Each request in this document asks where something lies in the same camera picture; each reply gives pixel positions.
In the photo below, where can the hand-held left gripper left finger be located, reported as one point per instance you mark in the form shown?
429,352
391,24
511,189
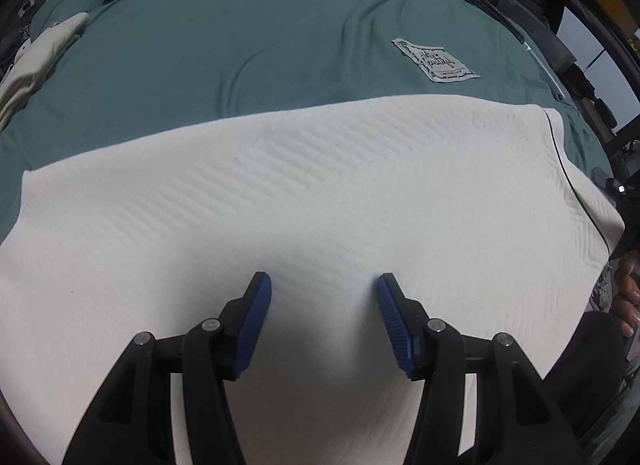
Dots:
252,325

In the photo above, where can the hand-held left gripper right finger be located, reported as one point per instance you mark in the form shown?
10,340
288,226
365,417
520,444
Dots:
395,325

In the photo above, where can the green duvet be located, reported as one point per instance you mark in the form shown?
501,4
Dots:
250,45

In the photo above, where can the cream textured pants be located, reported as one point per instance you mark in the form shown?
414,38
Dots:
300,185

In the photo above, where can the person's right hand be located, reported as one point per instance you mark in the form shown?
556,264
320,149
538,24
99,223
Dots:
627,295

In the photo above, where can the folded cream garment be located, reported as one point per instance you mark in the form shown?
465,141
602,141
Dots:
40,55

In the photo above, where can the black metal rack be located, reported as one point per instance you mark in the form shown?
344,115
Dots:
590,45

